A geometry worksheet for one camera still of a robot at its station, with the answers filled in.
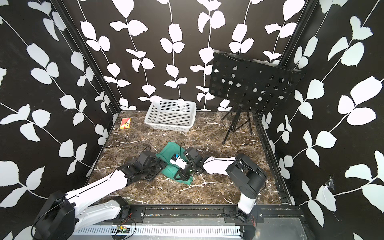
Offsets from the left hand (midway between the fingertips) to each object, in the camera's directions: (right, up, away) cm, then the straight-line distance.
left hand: (166, 165), depth 84 cm
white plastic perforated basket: (-3, +31, +34) cm, 47 cm away
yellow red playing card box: (-36, +25, +27) cm, 51 cm away
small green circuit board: (-18, -27, -14) cm, 35 cm away
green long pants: (+2, -2, -2) cm, 4 cm away
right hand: (+6, -5, -1) cm, 8 cm away
